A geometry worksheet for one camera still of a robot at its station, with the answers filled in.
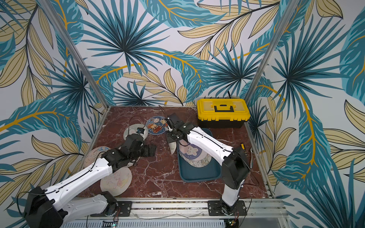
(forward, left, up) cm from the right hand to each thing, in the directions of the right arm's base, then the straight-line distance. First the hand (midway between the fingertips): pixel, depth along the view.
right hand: (169, 135), depth 83 cm
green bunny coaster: (+18, +29, -16) cm, 38 cm away
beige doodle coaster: (-3, +50, -16) cm, 53 cm away
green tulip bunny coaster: (-11, -17, -15) cm, 25 cm away
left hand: (-7, +12, -1) cm, 14 cm away
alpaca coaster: (-6, -2, -3) cm, 6 cm away
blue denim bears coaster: (+20, +11, -16) cm, 28 cm away
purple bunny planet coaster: (-3, -13, -14) cm, 19 cm away
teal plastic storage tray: (-16, -11, -18) cm, 27 cm away
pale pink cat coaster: (-21, +30, -16) cm, 40 cm away
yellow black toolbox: (+16, -34, +1) cm, 38 cm away
